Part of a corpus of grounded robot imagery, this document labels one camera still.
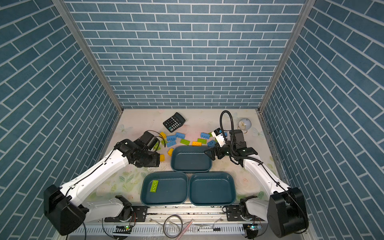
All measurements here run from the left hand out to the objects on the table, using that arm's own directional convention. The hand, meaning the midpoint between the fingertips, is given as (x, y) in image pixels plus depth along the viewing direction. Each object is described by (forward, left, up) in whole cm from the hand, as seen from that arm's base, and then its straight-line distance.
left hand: (156, 163), depth 78 cm
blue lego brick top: (+25, -11, -10) cm, 29 cm away
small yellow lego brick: (+12, -5, -10) cm, 16 cm away
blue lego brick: (+23, -4, -11) cm, 26 cm away
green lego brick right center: (+21, -26, -12) cm, 36 cm away
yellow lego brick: (+19, -22, -12) cm, 31 cm away
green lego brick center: (+21, -13, -12) cm, 28 cm away
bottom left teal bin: (-10, -8, -10) cm, 16 cm away
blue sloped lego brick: (+18, -32, -10) cm, 38 cm away
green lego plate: (-8, +3, -13) cm, 15 cm away
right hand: (+8, -29, +3) cm, 30 cm away
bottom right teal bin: (-9, -30, -15) cm, 35 cm away
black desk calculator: (+38, -7, -10) cm, 40 cm away
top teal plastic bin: (+8, -18, -12) cm, 23 cm away
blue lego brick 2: (+24, -28, -10) cm, 38 cm away
